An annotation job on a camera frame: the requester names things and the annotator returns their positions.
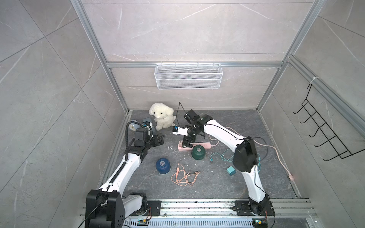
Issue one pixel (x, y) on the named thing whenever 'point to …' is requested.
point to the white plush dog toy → (164, 117)
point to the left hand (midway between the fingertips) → (158, 134)
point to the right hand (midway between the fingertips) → (185, 137)
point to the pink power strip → (204, 145)
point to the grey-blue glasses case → (149, 119)
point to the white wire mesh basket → (188, 76)
